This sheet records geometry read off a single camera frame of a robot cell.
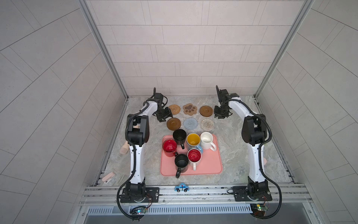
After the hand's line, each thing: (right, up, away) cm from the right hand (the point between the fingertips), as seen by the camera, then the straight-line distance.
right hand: (215, 115), depth 101 cm
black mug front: (-24, -27, -20) cm, 41 cm away
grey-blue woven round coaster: (-18, -6, -2) cm, 19 cm away
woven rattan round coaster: (-30, +4, +8) cm, 31 cm away
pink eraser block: (-63, -31, -27) cm, 75 cm away
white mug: (-9, -15, -18) cm, 25 cm away
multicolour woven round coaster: (-6, -7, -2) cm, 9 cm away
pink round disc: (+25, -26, -20) cm, 41 cm away
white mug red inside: (-16, -24, -18) cm, 34 cm away
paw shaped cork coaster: (-19, +4, +8) cm, 21 cm away
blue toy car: (-23, -36, -29) cm, 51 cm away
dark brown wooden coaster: (-30, -6, -1) cm, 31 cm away
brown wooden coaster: (-5, +3, +8) cm, 10 cm away
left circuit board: (-44, -42, -36) cm, 71 cm away
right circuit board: (+15, -45, -33) cm, 57 cm away
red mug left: (-32, -19, -14) cm, 40 cm away
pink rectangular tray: (-7, -27, -20) cm, 34 cm away
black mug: (-25, -13, -12) cm, 31 cm away
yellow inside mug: (-17, -15, -13) cm, 26 cm away
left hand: (-31, +1, +1) cm, 31 cm away
